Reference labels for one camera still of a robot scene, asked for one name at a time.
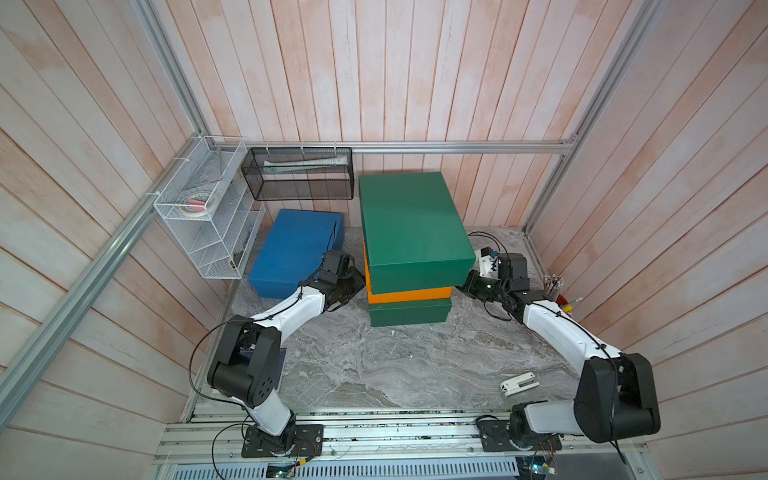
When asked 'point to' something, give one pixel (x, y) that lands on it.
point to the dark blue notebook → (281, 361)
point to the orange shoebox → (422, 294)
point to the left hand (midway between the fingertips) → (366, 283)
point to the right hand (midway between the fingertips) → (450, 278)
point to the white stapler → (519, 384)
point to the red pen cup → (561, 300)
